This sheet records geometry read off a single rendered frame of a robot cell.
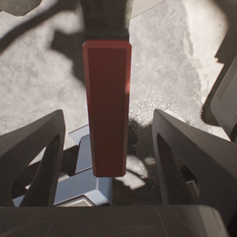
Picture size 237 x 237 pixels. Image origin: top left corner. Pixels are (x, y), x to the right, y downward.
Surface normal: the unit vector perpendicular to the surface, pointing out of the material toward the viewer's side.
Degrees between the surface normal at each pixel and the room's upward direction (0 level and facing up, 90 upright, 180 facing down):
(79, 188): 90
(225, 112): 90
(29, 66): 0
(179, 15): 0
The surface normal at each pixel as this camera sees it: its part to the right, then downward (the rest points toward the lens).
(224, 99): -0.97, -0.17
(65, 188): -0.47, -0.71
